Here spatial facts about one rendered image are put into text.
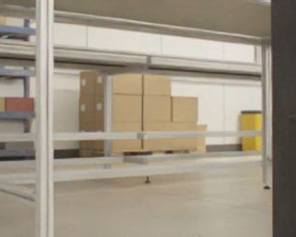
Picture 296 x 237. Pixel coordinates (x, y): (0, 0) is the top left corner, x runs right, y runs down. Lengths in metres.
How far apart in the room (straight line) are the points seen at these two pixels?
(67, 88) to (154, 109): 1.21
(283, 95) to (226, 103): 6.39
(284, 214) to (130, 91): 4.25
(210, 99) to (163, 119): 1.93
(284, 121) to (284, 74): 0.13
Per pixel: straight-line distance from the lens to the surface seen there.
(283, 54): 1.54
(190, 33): 3.06
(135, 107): 5.69
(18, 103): 5.69
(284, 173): 1.53
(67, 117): 6.40
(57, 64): 4.05
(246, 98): 8.20
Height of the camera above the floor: 0.41
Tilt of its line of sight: 1 degrees up
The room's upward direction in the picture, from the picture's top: straight up
